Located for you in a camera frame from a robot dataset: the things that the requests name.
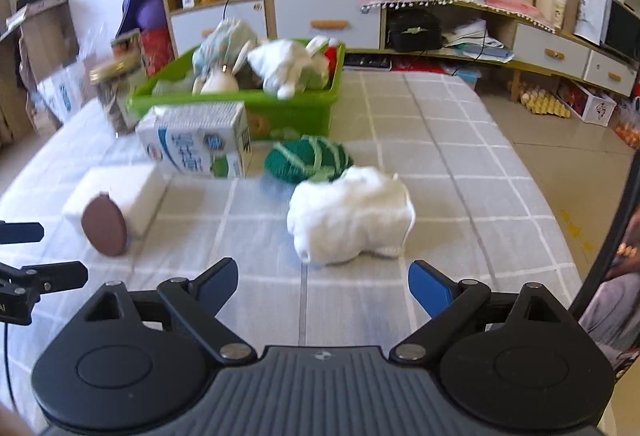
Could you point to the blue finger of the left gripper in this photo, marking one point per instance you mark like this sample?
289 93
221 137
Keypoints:
19 233
65 276

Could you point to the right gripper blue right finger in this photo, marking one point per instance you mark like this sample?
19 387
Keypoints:
433 290

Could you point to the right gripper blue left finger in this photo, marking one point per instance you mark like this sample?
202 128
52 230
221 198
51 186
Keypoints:
216 285

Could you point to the white fluffy towel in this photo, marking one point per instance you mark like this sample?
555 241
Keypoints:
363 211

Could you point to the white sponge block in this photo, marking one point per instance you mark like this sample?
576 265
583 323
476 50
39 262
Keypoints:
136 189

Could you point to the green knitted yarn ball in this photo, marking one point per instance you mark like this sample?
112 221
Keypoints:
315 159

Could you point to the green plastic bin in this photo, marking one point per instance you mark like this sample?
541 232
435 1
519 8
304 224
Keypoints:
307 113

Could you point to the blue orange patterned doll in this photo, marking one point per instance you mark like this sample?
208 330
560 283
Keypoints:
221 56

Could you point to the white fluffy plush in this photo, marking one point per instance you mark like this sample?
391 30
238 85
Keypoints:
287 67

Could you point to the santa plush toy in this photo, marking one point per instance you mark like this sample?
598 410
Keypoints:
330 52

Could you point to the brown oval disc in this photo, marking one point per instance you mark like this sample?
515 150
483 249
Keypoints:
104 226

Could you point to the milk carton box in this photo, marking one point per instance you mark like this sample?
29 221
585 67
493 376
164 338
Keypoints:
202 139

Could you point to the white paper bag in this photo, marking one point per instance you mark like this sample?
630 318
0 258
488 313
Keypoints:
67 90

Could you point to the gold lid glass jar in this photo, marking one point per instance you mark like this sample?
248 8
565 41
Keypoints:
114 81

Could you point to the wooden bookshelf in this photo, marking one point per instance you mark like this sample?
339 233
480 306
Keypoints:
37 38

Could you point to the small tin can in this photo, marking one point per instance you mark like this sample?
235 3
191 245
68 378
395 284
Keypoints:
129 43

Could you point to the red snack bucket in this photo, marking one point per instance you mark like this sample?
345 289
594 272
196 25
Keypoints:
157 46

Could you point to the black bag in cabinet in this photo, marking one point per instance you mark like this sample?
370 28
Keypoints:
412 29

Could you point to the wooden cabinet with drawers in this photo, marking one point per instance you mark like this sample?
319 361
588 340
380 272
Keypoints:
363 30

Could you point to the microwave oven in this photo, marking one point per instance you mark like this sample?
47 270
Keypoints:
610 25

